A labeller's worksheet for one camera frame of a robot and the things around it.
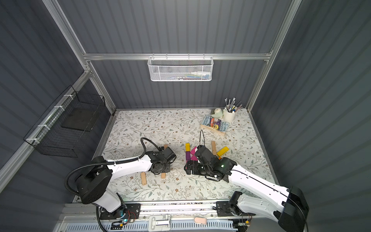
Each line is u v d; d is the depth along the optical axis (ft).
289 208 1.29
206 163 1.87
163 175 2.80
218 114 3.56
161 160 2.20
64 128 2.37
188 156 3.06
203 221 2.26
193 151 3.21
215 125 3.53
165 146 3.25
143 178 2.77
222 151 3.15
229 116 3.54
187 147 3.18
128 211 2.37
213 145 3.21
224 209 2.41
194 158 3.08
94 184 1.49
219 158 1.95
